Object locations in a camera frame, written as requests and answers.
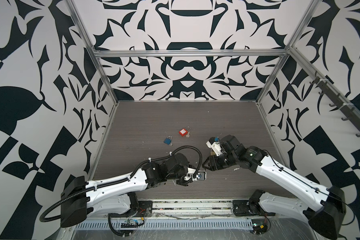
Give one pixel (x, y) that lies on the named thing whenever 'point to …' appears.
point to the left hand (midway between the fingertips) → (197, 166)
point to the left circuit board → (130, 223)
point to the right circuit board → (259, 228)
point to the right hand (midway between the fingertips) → (205, 165)
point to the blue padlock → (168, 140)
